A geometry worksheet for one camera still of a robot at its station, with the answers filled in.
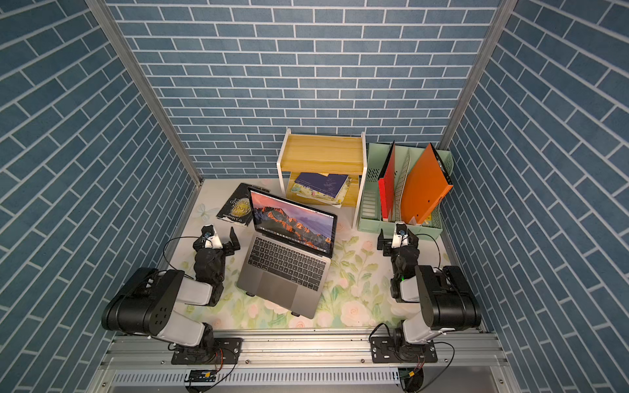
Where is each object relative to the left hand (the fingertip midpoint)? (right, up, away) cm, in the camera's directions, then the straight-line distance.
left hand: (225, 229), depth 88 cm
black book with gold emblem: (-3, +7, +20) cm, 22 cm away
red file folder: (+62, +16, +11) cm, 65 cm away
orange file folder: (+75, +17, +3) cm, 77 cm away
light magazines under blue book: (+30, +14, +6) cm, 34 cm away
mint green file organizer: (+57, +5, +20) cm, 60 cm away
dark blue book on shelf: (+39, +17, +8) cm, 43 cm away
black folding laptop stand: (+26, -27, -8) cm, 38 cm away
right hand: (+64, -1, +2) cm, 64 cm away
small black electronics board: (0, -42, -16) cm, 45 cm away
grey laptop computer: (+24, -10, -6) cm, 27 cm away
